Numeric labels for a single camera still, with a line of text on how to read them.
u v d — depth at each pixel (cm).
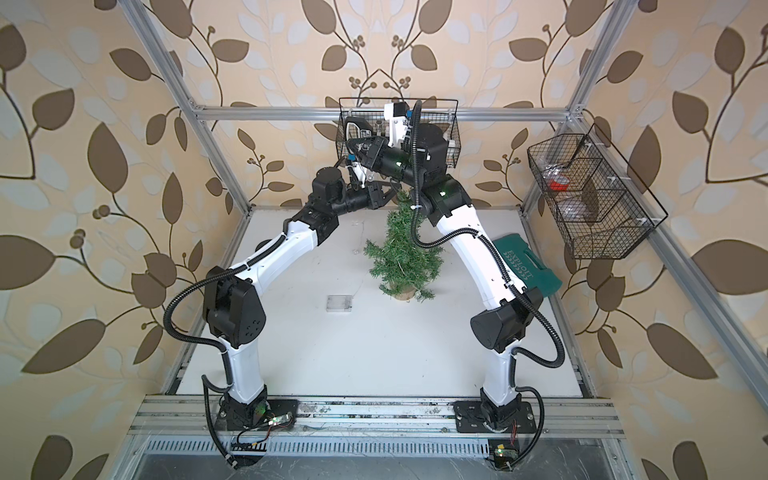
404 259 71
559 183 81
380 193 73
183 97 87
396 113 58
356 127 82
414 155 48
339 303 94
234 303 50
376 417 75
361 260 97
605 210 73
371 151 54
